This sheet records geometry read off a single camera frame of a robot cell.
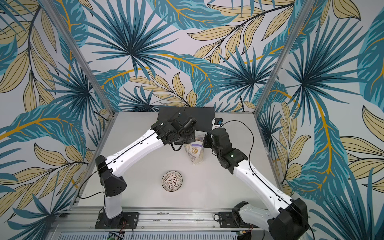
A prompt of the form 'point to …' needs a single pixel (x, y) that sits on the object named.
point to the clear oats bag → (195, 150)
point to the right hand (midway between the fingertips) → (198, 136)
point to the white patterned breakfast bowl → (172, 181)
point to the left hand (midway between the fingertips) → (191, 140)
